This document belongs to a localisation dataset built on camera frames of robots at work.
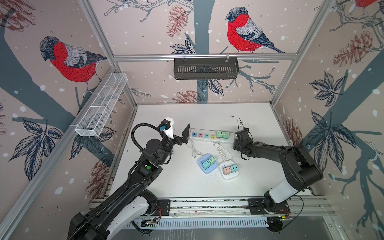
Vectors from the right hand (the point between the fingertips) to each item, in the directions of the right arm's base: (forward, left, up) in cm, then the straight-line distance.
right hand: (237, 145), depth 97 cm
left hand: (-9, +33, +35) cm, 49 cm away
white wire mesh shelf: (+3, +78, +34) cm, 85 cm away
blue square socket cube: (-11, +22, +3) cm, 24 cm away
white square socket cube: (-14, +9, +3) cm, 17 cm away
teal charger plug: (-18, +5, +7) cm, 20 cm away
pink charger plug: (-20, +9, +7) cm, 23 cm away
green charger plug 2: (+4, +8, +6) cm, 11 cm away
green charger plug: (+4, +12, +7) cm, 14 cm away
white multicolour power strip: (+5, +18, +4) cm, 20 cm away
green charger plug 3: (-14, +17, +7) cm, 23 cm away
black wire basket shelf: (+45, +21, +29) cm, 58 cm away
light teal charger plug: (-17, +21, +7) cm, 28 cm away
